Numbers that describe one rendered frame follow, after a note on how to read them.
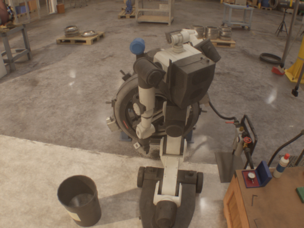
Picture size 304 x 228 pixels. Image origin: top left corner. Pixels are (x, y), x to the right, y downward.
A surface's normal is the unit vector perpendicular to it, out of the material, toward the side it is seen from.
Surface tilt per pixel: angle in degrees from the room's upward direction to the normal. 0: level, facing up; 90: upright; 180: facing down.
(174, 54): 9
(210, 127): 0
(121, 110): 90
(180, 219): 0
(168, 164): 38
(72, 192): 87
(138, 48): 90
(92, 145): 0
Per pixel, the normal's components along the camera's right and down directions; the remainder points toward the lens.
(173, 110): -0.12, -0.01
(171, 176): -0.09, -0.29
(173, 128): -0.15, 0.70
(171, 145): -0.14, 0.24
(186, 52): -0.02, -0.71
